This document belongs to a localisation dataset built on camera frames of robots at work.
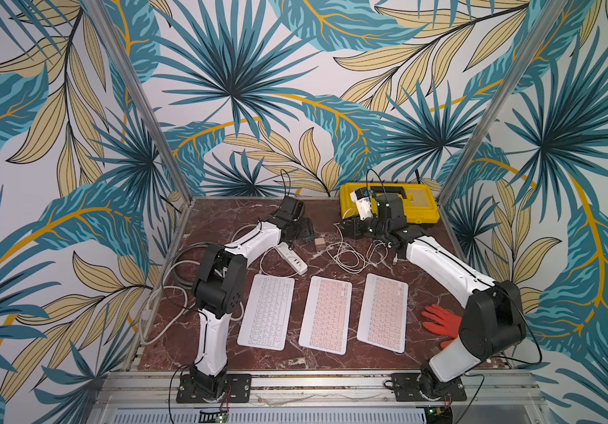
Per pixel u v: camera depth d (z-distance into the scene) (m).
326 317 0.86
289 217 0.76
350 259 1.00
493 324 0.44
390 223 0.65
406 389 0.74
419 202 0.96
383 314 0.88
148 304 0.90
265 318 0.85
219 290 0.53
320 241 1.04
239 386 0.73
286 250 1.00
